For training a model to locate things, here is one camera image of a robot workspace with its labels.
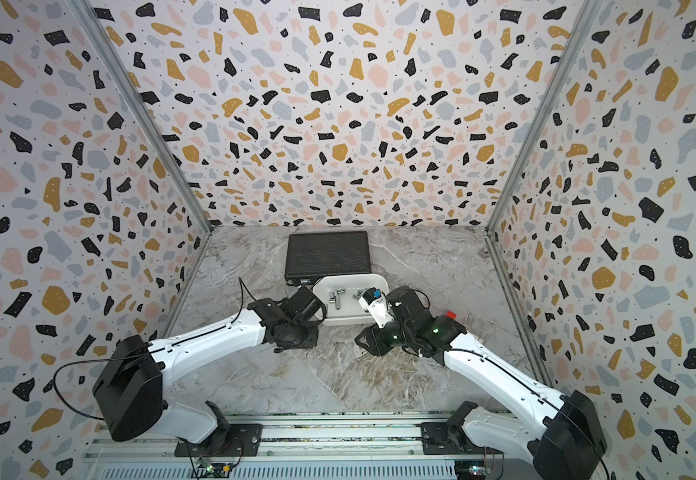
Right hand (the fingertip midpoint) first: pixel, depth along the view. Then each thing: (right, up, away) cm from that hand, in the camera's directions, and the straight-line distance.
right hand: (360, 339), depth 75 cm
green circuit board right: (+28, -30, -4) cm, 41 cm away
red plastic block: (+29, +2, +21) cm, 36 cm away
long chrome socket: (-8, +6, +25) cm, 27 cm away
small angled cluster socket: (-7, +9, +27) cm, 29 cm away
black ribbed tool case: (-19, +21, +32) cm, 42 cm away
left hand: (-12, -3, +8) cm, 15 cm away
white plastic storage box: (-3, +2, +22) cm, 23 cm away
